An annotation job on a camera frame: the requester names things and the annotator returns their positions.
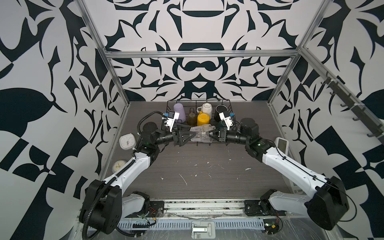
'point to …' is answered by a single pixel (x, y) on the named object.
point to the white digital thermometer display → (282, 145)
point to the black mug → (219, 109)
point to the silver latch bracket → (203, 229)
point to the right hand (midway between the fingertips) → (207, 134)
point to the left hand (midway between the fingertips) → (195, 128)
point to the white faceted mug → (207, 108)
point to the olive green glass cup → (192, 119)
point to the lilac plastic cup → (179, 107)
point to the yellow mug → (203, 118)
